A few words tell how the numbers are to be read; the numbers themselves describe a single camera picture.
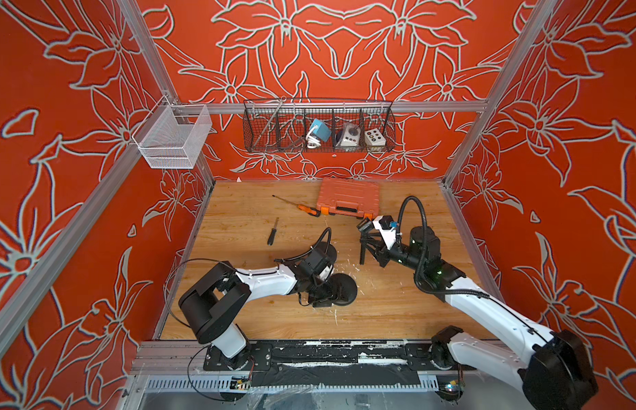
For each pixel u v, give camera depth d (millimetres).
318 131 836
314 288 716
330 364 727
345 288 867
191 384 643
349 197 1089
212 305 443
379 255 685
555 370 384
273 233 1005
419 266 589
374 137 948
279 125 985
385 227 646
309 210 1066
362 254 806
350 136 907
